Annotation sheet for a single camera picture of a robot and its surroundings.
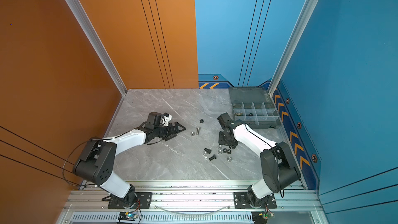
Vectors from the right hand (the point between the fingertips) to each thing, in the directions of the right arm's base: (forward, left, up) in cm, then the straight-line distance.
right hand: (222, 142), depth 88 cm
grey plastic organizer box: (+27, -23, 0) cm, 36 cm away
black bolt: (-3, +9, -4) cm, 10 cm away
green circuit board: (-34, +46, -5) cm, 58 cm away
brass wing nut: (+23, -13, -3) cm, 26 cm away
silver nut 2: (-1, +1, -4) cm, 5 cm away
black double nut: (-3, -3, -4) cm, 6 cm away
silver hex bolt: (+10, +15, -3) cm, 18 cm away
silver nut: (-5, +10, -3) cm, 12 cm away
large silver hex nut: (+8, +18, -4) cm, 20 cm away
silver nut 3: (-4, +2, -4) cm, 6 cm away
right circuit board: (-34, -15, -7) cm, 38 cm away
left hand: (+6, +24, +4) cm, 25 cm away
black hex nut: (+17, +12, -3) cm, 22 cm away
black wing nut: (+23, -21, -3) cm, 31 cm away
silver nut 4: (-8, -4, -5) cm, 10 cm away
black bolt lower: (-7, +6, -4) cm, 10 cm away
